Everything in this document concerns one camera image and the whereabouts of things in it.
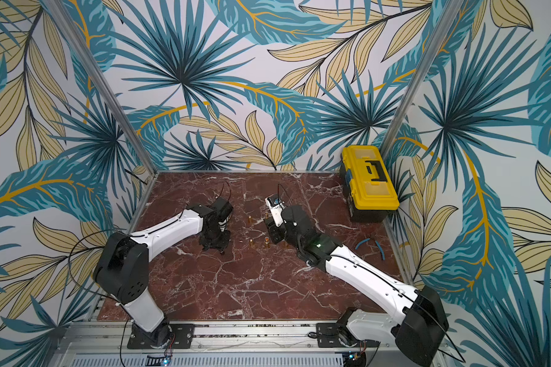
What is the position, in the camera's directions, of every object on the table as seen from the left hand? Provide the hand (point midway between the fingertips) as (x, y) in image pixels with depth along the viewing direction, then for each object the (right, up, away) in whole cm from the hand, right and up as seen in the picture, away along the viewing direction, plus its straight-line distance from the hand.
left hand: (220, 249), depth 87 cm
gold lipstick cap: (+10, +9, +14) cm, 19 cm away
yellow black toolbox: (+60, +22, +6) cm, 64 cm away
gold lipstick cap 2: (+11, +2, +6) cm, 13 cm away
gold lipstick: (+18, +3, +3) cm, 18 cm away
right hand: (+20, +14, -11) cm, 26 cm away
